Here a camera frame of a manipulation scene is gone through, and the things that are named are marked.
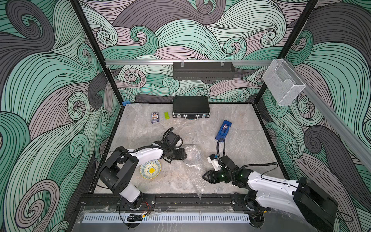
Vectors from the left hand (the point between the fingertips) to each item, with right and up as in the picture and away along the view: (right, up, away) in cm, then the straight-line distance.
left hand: (184, 154), depth 87 cm
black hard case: (+6, +30, +26) cm, 40 cm away
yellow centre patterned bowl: (-20, -8, -4) cm, 22 cm away
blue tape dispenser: (+28, +14, +10) cm, 32 cm away
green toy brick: (-13, +24, +24) cm, 37 cm away
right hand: (+11, -12, -7) cm, 18 cm away
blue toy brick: (-49, +36, +35) cm, 70 cm away
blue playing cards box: (-22, +22, +22) cm, 38 cm away
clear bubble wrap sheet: (+41, +2, +8) cm, 42 cm away
